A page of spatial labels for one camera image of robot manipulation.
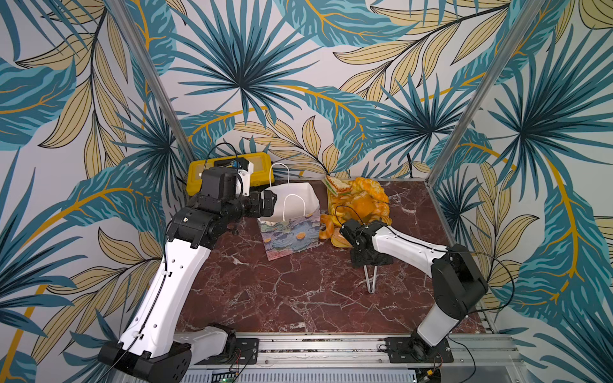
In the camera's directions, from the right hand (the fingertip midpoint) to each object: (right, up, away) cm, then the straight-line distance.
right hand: (370, 260), depth 88 cm
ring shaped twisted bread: (-15, +14, +7) cm, 21 cm away
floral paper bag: (-27, +14, -9) cm, 32 cm away
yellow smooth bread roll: (-1, +19, +9) cm, 22 cm away
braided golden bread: (+6, +29, +21) cm, 36 cm away
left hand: (-36, +22, -21) cm, 47 cm away
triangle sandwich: (-9, +29, +21) cm, 37 cm away
